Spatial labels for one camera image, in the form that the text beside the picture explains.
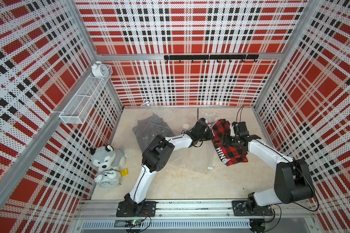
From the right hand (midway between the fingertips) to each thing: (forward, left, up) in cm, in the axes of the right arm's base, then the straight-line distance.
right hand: (227, 139), depth 91 cm
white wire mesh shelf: (+18, +97, +11) cm, 99 cm away
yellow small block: (-19, +63, -6) cm, 66 cm away
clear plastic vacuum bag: (-1, +26, +11) cm, 28 cm away
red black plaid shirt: (-8, -1, -6) cm, 10 cm away
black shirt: (+12, +53, -4) cm, 54 cm away
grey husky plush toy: (-17, +67, +10) cm, 70 cm away
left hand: (+6, +6, -2) cm, 8 cm away
